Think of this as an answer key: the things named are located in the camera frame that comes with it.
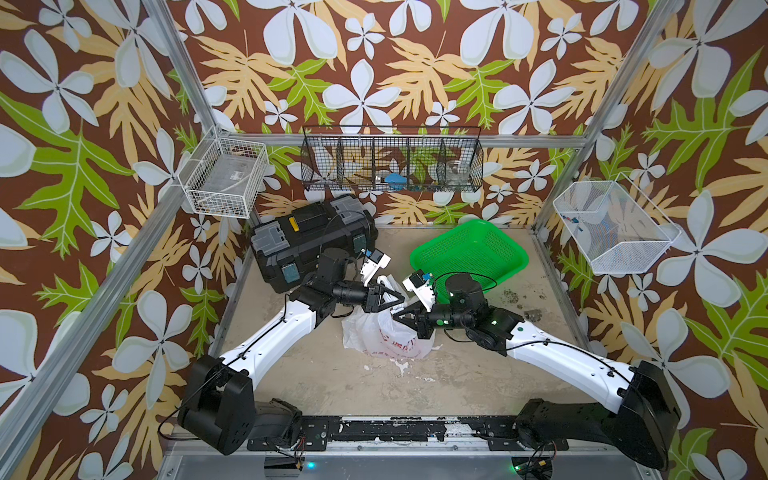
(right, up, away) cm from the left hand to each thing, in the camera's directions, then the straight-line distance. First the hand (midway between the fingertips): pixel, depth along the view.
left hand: (401, 295), depth 73 cm
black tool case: (-34, +11, +18) cm, 40 cm away
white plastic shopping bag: (-5, -9, -1) cm, 11 cm away
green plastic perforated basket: (+31, +13, +41) cm, 53 cm away
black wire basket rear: (-1, +43, +26) cm, 50 cm away
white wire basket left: (-52, +33, +13) cm, 63 cm away
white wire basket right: (+61, +18, +11) cm, 65 cm away
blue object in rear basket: (0, +34, +22) cm, 41 cm away
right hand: (-2, -5, -1) cm, 5 cm away
